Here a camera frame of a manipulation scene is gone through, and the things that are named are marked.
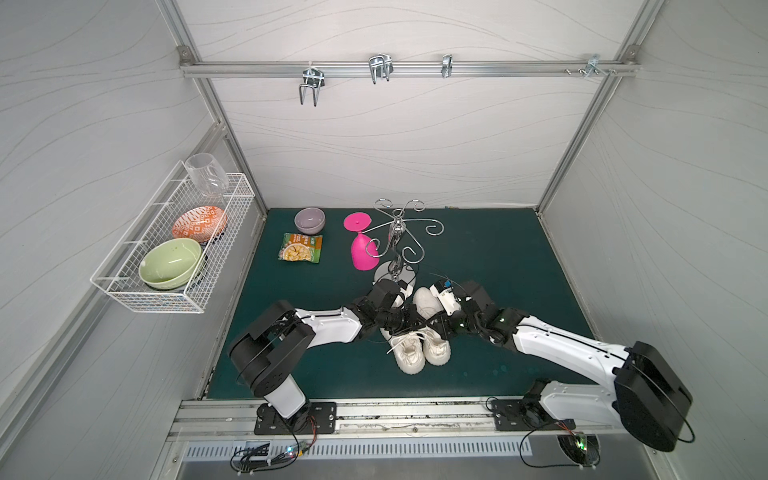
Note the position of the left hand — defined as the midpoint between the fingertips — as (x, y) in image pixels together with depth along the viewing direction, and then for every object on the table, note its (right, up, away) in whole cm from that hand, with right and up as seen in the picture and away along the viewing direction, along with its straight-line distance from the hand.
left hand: (430, 325), depth 81 cm
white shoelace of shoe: (-9, -4, -1) cm, 10 cm away
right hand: (0, +1, +1) cm, 2 cm away
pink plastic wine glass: (-19, +20, +8) cm, 29 cm away
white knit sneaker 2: (+1, -6, -3) cm, 7 cm away
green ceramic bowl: (-58, +19, -19) cm, 64 cm away
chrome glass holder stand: (-8, +25, -1) cm, 26 cm away
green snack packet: (-44, +21, +26) cm, 55 cm away
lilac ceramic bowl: (-42, +31, +30) cm, 60 cm away
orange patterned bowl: (-57, +28, -10) cm, 64 cm away
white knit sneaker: (-6, -5, -4) cm, 9 cm away
